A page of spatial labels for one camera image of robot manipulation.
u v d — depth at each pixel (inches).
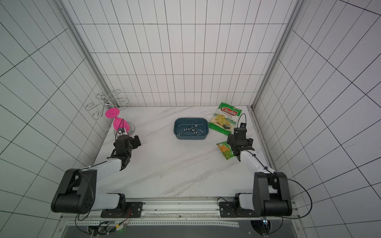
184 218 28.1
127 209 28.0
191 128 41.1
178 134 40.4
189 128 41.2
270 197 16.3
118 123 33.1
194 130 40.7
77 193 16.8
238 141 26.8
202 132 40.7
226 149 36.5
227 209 28.6
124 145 27.2
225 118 43.7
